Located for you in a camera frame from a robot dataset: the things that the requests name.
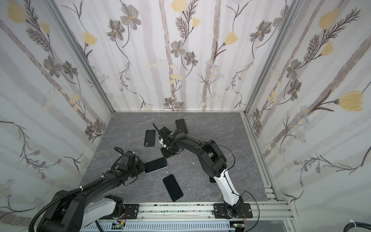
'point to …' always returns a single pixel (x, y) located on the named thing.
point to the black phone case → (149, 137)
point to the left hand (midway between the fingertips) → (144, 161)
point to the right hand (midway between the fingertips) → (163, 151)
